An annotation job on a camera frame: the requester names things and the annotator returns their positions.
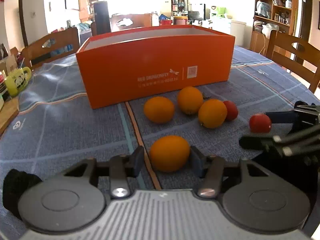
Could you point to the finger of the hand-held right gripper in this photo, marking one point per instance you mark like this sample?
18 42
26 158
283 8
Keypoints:
257 141
282 117

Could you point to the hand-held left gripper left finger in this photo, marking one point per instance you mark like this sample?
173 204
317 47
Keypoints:
136 161

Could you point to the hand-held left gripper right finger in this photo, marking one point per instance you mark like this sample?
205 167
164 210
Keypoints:
197 161

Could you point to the red tomato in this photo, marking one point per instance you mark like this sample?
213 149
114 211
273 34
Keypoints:
232 111
260 123

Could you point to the orange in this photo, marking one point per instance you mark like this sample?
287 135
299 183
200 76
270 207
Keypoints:
170 153
190 100
159 110
212 113

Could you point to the orange cardboard box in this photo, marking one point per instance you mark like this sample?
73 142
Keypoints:
150 62

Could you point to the wooden chair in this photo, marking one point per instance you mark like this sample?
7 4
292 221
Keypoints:
285 55
67 40
142 20

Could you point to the blue patterned tablecloth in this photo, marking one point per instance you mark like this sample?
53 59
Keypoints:
75 120

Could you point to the white plastic bag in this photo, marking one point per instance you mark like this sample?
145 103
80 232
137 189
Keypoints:
271 28

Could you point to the white cabinet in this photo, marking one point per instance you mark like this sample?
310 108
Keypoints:
232 31

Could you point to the wooden shelf unit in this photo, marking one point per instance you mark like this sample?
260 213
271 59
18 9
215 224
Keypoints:
271 0

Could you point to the dark cloth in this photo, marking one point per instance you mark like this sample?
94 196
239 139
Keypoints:
17 185

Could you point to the black television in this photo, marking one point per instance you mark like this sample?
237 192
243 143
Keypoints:
196 11

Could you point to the wooden cutting board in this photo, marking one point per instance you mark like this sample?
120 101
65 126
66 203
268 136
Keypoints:
7 115

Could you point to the green panda mug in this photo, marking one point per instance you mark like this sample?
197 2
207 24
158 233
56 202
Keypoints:
17 82

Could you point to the dark thermos bottle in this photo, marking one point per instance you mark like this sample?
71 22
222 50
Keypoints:
102 17

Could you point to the glass bottle black cap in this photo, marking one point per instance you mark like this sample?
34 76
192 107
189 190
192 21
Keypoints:
2 82

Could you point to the bookshelf with books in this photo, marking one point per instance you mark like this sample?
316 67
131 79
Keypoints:
179 1

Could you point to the brown paper bag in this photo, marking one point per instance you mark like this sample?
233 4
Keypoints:
11 63

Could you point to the standing air conditioner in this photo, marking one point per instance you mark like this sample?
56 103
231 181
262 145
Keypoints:
166 5

